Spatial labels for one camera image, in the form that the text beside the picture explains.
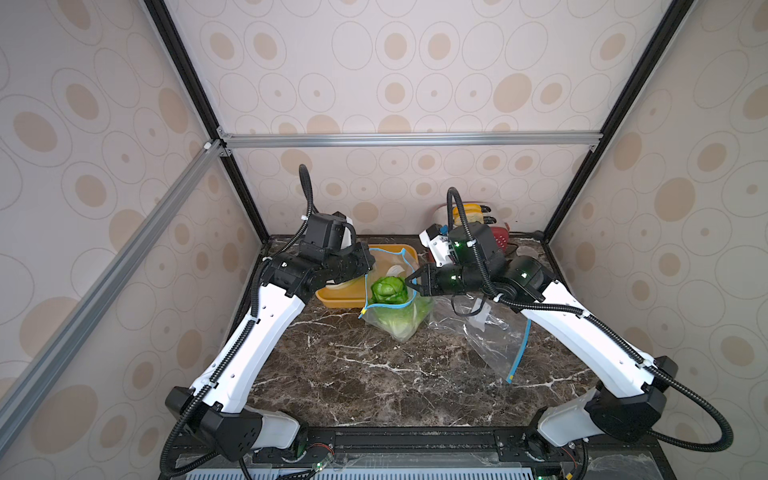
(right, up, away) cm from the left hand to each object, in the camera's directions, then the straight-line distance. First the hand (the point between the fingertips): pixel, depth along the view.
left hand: (385, 256), depth 68 cm
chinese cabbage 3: (+4, -16, +3) cm, 16 cm away
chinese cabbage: (+2, -3, +13) cm, 14 cm away
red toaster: (+38, +16, +37) cm, 55 cm away
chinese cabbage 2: (+1, -8, +7) cm, 11 cm away
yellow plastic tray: (0, 0, +11) cm, 11 cm away
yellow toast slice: (+28, +16, +31) cm, 45 cm away
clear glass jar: (+44, +2, +27) cm, 52 cm away
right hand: (+6, -4, -2) cm, 8 cm away
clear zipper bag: (+35, -23, +25) cm, 49 cm away
